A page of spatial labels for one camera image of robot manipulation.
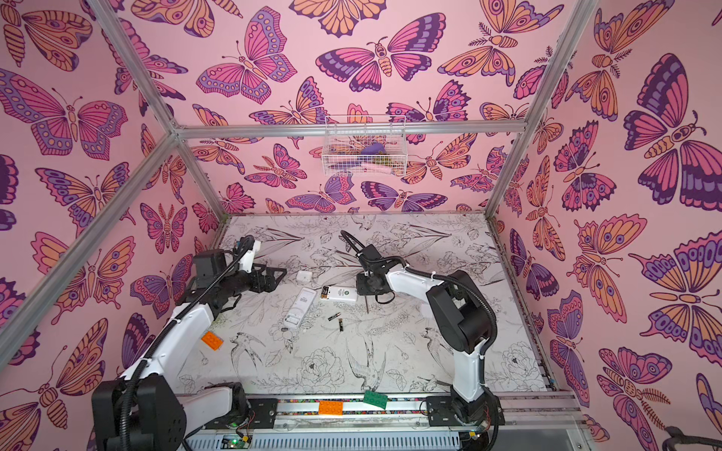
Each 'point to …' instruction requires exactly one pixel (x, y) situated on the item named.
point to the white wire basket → (344, 137)
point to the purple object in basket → (376, 148)
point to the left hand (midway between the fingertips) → (275, 265)
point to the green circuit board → (233, 442)
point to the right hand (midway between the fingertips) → (363, 284)
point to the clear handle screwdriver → (367, 306)
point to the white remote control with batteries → (300, 308)
